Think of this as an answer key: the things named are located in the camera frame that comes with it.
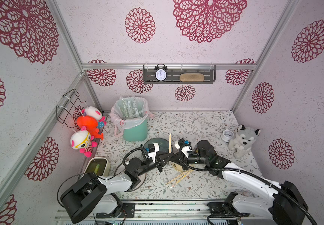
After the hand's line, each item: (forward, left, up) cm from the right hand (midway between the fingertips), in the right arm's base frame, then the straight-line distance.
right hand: (169, 157), depth 71 cm
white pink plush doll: (+32, +51, -1) cm, 60 cm away
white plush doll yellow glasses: (+10, +50, -1) cm, 51 cm away
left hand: (+1, -2, -1) cm, 3 cm away
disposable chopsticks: (+2, 0, +6) cm, 6 cm away
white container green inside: (+1, +42, -15) cm, 45 cm away
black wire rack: (+20, +56, +13) cm, 61 cm away
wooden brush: (+49, -14, +14) cm, 53 cm away
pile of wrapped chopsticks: (-6, -3, -22) cm, 23 cm away
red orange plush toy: (+22, +49, -1) cm, 54 cm away
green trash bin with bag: (+28, +26, 0) cm, 38 cm away
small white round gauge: (+28, -42, -19) cm, 54 cm away
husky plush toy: (+15, -44, -7) cm, 47 cm away
